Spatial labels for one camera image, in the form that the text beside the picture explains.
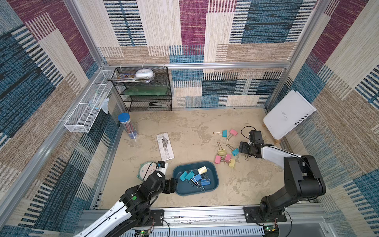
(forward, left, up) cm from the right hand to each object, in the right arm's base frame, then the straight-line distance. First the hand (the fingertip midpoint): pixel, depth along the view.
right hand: (246, 146), depth 97 cm
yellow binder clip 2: (-2, +16, -2) cm, 17 cm away
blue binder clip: (-22, +28, 0) cm, 35 cm away
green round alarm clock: (-15, +62, +1) cm, 64 cm away
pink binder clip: (+12, +7, -1) cm, 14 cm away
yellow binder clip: (-16, +29, 0) cm, 33 cm away
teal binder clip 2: (-20, +37, +1) cm, 42 cm away
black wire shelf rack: (+38, +71, +4) cm, 81 cm away
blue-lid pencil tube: (+9, +75, +18) cm, 77 cm away
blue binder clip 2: (-20, +33, -1) cm, 38 cm away
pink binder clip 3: (-8, +13, 0) cm, 16 cm away
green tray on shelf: (+27, +64, +24) cm, 74 cm away
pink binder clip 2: (-8, +19, -2) cm, 21 cm away
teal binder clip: (-19, +39, 0) cm, 44 cm away
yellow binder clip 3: (-11, +11, -1) cm, 16 cm away
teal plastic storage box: (-25, +40, -4) cm, 47 cm away
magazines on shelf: (+30, +71, +32) cm, 84 cm away
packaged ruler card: (+1, +53, -1) cm, 53 cm away
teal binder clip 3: (+11, +12, -2) cm, 17 cm away
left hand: (-23, +45, +5) cm, 51 cm away
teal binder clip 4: (-4, +8, 0) cm, 9 cm away
